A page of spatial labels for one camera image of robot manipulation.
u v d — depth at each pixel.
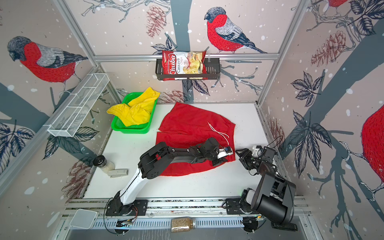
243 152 0.80
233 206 0.73
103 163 0.78
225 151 0.79
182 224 0.66
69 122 0.71
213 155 0.80
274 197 0.44
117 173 0.81
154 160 0.59
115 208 0.64
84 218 0.70
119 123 1.04
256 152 0.81
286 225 0.40
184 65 0.88
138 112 1.05
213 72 0.93
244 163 0.80
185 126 1.07
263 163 0.63
